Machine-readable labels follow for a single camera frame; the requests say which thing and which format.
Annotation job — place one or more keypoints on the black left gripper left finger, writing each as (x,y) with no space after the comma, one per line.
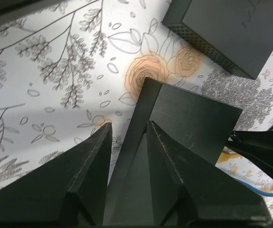
(68,191)

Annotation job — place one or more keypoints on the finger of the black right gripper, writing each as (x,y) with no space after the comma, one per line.
(257,147)

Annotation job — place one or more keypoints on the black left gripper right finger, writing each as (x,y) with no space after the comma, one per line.
(188,191)

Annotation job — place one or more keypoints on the black network switch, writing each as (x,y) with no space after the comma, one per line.
(199,123)
(235,34)

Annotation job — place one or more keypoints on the floral patterned table mat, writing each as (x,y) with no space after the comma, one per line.
(67,70)

